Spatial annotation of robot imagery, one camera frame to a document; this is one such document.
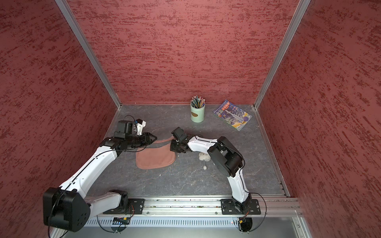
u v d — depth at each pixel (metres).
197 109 1.01
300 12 0.73
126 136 0.64
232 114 1.14
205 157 0.89
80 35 0.81
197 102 1.03
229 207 0.74
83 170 0.46
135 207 0.74
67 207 0.38
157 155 0.90
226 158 0.52
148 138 0.73
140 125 0.75
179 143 0.75
